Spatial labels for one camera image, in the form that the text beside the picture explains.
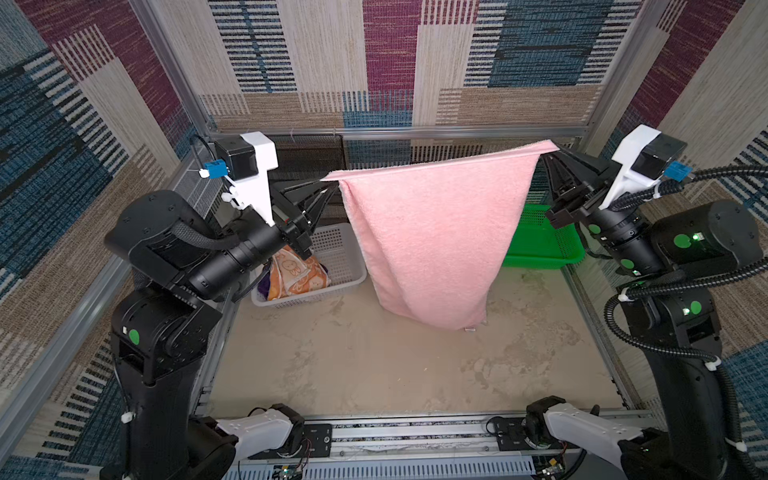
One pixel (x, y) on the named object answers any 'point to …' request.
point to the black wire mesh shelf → (306, 158)
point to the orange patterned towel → (292, 274)
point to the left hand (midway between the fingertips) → (331, 173)
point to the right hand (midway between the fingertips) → (547, 150)
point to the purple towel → (264, 286)
